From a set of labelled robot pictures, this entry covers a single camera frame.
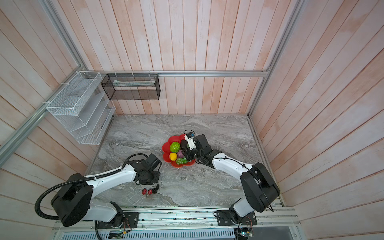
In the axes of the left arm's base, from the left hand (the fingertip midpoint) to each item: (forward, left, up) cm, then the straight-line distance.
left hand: (154, 183), depth 85 cm
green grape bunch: (+13, -15, +3) cm, 20 cm away
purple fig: (+17, -14, +3) cm, 22 cm away
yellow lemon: (+16, -10, +3) cm, 19 cm away
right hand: (+16, -16, +10) cm, 25 cm away
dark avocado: (+25, -16, +3) cm, 30 cm away
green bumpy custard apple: (+21, -11, +6) cm, 24 cm away
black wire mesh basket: (+61, +21, +23) cm, 69 cm away
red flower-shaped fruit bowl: (+22, -4, +2) cm, 23 cm away
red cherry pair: (-4, +5, 0) cm, 7 cm away
